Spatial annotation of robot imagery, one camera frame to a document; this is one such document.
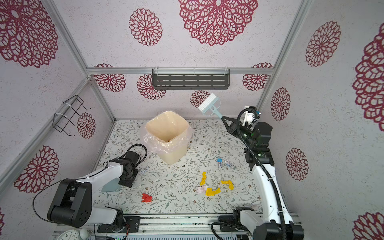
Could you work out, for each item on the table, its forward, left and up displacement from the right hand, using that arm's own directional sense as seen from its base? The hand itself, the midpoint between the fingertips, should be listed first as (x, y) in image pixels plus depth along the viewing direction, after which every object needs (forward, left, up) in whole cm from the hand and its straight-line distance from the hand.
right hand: (222, 116), depth 66 cm
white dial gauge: (-42, +67, -34) cm, 87 cm away
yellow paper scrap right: (-15, -9, -40) cm, 43 cm away
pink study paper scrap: (-18, +9, -39) cm, 44 cm away
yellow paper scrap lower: (-20, +4, -40) cm, 44 cm away
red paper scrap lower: (-24, +38, -39) cm, 60 cm away
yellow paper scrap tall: (-11, +7, -40) cm, 42 cm away
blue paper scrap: (+1, -3, -40) cm, 40 cm away
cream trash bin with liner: (+15, +31, -31) cm, 46 cm away
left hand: (-14, +49, -39) cm, 64 cm away
